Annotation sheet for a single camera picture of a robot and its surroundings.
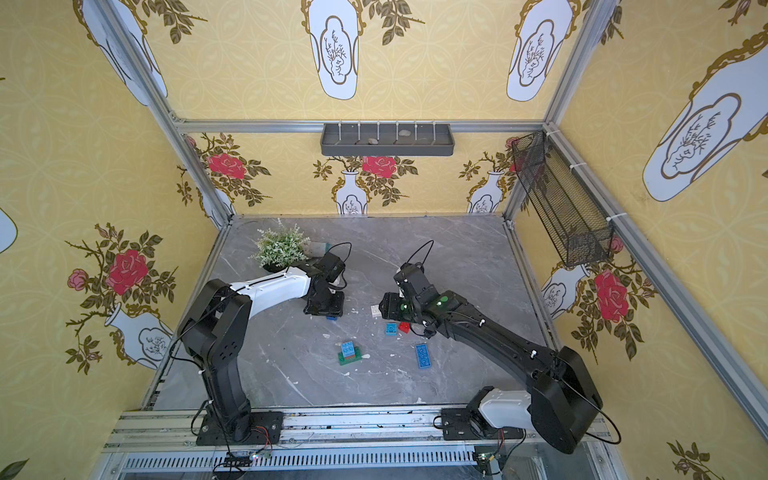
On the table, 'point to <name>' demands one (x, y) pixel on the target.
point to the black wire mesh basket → (581, 231)
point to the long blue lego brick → (423, 356)
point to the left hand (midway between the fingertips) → (341, 312)
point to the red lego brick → (404, 326)
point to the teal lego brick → (391, 329)
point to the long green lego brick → (342, 361)
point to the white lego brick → (375, 311)
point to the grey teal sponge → (319, 249)
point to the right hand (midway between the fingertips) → (384, 311)
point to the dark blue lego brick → (334, 318)
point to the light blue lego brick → (348, 349)
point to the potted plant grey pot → (281, 248)
